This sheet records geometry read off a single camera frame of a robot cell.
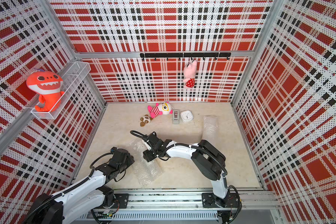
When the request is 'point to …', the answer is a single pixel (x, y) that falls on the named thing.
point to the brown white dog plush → (145, 119)
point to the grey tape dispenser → (176, 116)
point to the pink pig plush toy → (189, 72)
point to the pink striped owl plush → (164, 108)
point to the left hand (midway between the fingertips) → (134, 158)
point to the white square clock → (186, 116)
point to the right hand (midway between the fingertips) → (150, 154)
